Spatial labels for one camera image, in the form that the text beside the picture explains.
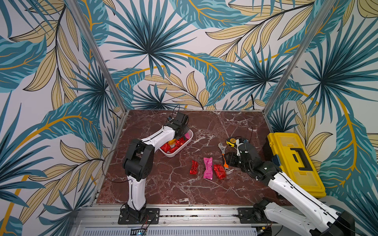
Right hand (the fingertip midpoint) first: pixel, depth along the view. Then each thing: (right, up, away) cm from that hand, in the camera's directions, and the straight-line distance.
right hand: (227, 155), depth 79 cm
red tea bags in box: (-35, +2, +13) cm, 38 cm away
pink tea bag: (-22, +10, +17) cm, 29 cm away
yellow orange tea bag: (-32, +6, +15) cm, 36 cm away
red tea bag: (-2, -11, +7) cm, 13 cm away
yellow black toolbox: (+33, -2, -5) cm, 34 cm away
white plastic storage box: (-29, +14, -14) cm, 35 cm away
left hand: (-23, +13, +17) cm, 31 cm away
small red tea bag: (-18, -10, +7) cm, 21 cm away
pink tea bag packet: (-10, -11, +6) cm, 15 cm away
